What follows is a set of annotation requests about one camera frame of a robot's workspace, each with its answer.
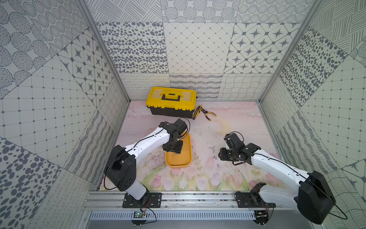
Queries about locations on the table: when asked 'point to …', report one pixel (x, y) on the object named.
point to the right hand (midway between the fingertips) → (222, 156)
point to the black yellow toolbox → (171, 101)
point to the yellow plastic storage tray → (184, 159)
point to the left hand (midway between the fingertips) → (176, 148)
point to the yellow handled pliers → (199, 109)
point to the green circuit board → (139, 214)
